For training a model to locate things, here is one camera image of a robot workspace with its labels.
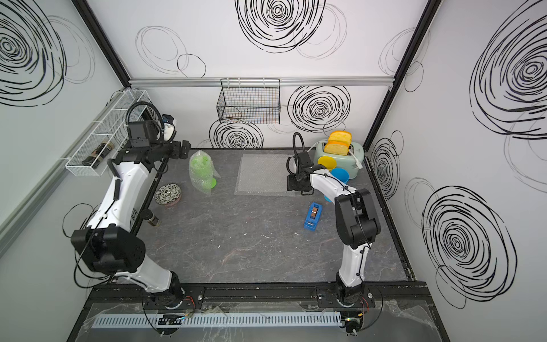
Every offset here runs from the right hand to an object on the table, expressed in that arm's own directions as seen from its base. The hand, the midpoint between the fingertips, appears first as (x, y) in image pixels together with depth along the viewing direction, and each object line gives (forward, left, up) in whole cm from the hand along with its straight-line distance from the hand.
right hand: (294, 185), depth 96 cm
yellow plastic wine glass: (+8, -15, +8) cm, 18 cm away
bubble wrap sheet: (+11, +15, -7) cm, 20 cm away
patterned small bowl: (-4, +59, -5) cm, 59 cm away
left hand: (+3, +46, +23) cm, 52 cm away
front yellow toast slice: (+12, -18, +13) cm, 25 cm away
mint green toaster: (+8, -24, +7) cm, 26 cm away
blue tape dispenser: (-16, -7, -5) cm, 18 cm away
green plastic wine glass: (+2, +41, +10) cm, 42 cm away
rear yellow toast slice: (+18, -21, +14) cm, 31 cm away
